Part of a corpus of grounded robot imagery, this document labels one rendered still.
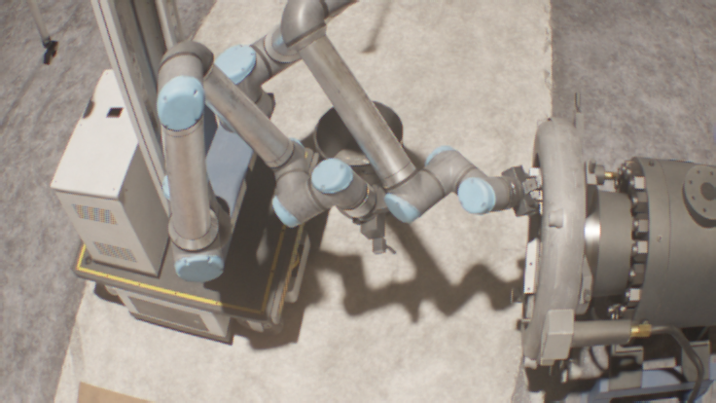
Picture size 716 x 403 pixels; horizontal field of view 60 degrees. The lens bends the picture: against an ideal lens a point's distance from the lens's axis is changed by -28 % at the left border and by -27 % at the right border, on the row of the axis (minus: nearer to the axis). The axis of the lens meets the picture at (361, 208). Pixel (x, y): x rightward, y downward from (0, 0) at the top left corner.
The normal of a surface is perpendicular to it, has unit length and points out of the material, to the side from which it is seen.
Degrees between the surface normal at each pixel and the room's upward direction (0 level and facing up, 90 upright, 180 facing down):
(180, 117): 83
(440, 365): 0
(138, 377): 0
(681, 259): 40
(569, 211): 19
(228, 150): 0
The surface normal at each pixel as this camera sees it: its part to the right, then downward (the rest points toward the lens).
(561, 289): -0.16, 0.28
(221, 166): -0.08, -0.56
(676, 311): -0.13, 0.71
